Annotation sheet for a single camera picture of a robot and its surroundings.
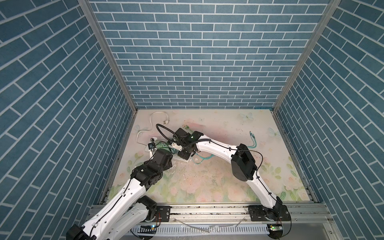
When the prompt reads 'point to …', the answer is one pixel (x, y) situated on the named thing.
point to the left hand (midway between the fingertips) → (163, 159)
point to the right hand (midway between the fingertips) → (180, 152)
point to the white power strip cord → (165, 122)
